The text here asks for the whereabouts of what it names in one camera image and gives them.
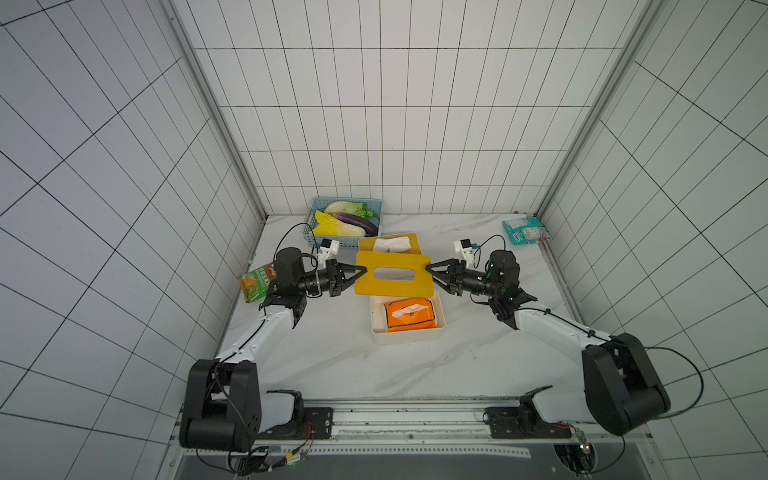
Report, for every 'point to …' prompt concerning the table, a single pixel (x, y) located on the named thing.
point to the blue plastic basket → (345, 242)
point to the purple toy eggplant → (369, 228)
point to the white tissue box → (379, 328)
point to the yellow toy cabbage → (330, 225)
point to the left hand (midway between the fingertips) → (362, 275)
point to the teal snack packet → (526, 230)
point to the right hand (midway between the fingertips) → (417, 277)
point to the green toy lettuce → (353, 208)
